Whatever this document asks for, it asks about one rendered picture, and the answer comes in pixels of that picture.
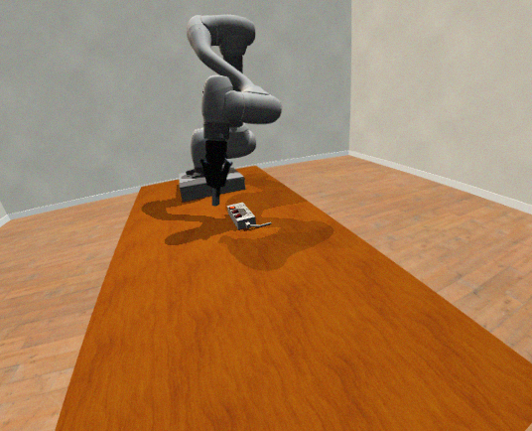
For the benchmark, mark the white power strip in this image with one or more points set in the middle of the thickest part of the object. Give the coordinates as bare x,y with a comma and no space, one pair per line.
242,216

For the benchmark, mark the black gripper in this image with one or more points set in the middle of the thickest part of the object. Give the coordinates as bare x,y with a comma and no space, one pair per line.
212,166

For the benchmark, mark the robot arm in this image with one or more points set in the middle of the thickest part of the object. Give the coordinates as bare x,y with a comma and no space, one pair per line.
222,101

